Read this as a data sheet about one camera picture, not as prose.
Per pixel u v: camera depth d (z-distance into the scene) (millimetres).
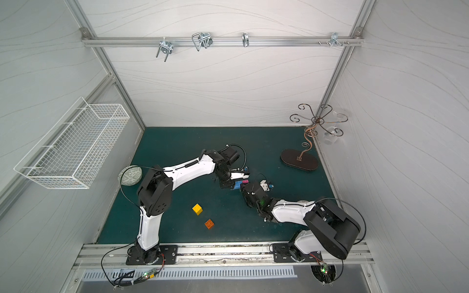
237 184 876
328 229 434
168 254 735
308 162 1032
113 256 747
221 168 675
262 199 676
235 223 821
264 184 783
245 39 783
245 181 893
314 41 1695
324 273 718
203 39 765
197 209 828
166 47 783
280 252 737
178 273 702
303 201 833
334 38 764
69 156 674
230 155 743
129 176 956
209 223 804
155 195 505
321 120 805
